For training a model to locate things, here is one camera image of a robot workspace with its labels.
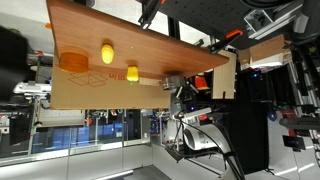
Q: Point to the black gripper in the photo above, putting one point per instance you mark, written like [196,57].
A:
[188,96]

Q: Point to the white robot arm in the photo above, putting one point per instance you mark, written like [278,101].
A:
[206,136]

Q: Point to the orange and black device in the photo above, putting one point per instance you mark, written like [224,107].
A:
[202,82]

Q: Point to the red flat bar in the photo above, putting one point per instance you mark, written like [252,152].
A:
[203,117]

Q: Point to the light wooden panel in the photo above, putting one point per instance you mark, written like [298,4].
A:
[224,78]

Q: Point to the yellow plastic cup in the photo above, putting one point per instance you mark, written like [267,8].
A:
[132,74]

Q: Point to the black perforated breadboard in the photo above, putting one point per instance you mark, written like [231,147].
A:
[213,16]

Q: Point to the black hanging cloth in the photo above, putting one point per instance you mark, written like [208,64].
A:
[250,136]

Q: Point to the large brown cardboard box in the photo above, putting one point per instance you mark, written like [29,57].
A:
[100,96]

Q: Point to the small cardboard box with white label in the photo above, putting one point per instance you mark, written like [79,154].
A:
[265,53]

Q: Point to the orange translucent bowl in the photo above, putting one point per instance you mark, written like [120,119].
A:
[73,62]

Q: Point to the black tablet screen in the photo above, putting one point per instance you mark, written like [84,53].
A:
[293,142]

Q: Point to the aluminium extrusion frame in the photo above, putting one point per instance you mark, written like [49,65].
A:
[305,86]

